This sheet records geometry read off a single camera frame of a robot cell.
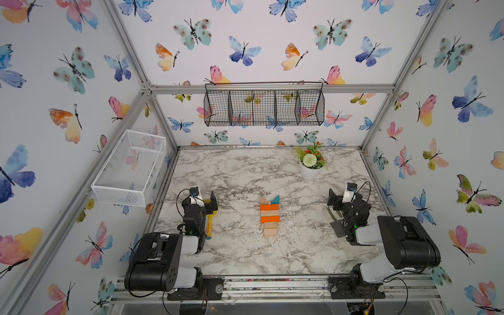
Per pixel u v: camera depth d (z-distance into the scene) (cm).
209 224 89
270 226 89
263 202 96
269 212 93
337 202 83
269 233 87
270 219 92
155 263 44
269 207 96
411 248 45
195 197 74
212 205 83
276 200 98
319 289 76
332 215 93
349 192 79
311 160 93
